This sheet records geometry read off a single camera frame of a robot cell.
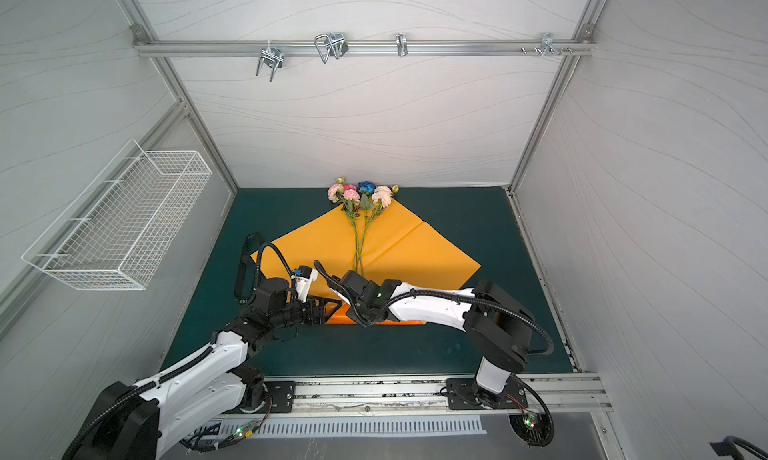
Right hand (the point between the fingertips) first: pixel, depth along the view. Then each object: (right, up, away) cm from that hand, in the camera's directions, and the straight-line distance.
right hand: (363, 292), depth 85 cm
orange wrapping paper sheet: (+6, +13, +19) cm, 24 cm away
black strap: (-39, +2, +10) cm, 40 cm away
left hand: (-6, -1, -3) cm, 7 cm away
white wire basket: (-56, +19, -18) cm, 61 cm away
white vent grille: (-19, -29, -15) cm, 38 cm away
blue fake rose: (-2, +33, +30) cm, 44 cm away
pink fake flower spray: (-8, +29, +26) cm, 39 cm away
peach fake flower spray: (+5, +30, +26) cm, 40 cm away
